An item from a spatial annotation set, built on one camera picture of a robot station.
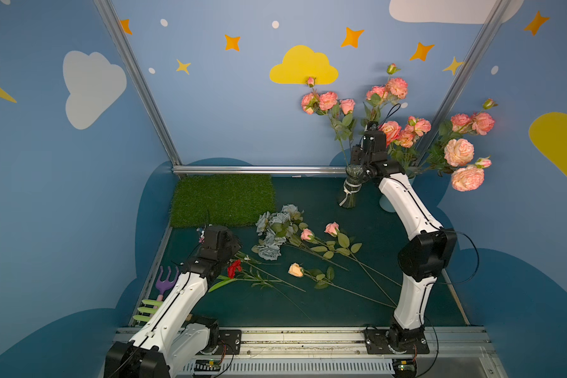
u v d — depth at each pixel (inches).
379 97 30.6
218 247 25.0
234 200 44.0
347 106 34.7
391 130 29.9
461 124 30.6
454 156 25.2
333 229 38.7
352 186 39.5
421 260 20.6
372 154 26.0
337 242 38.5
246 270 34.8
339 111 35.6
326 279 34.7
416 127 30.8
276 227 35.9
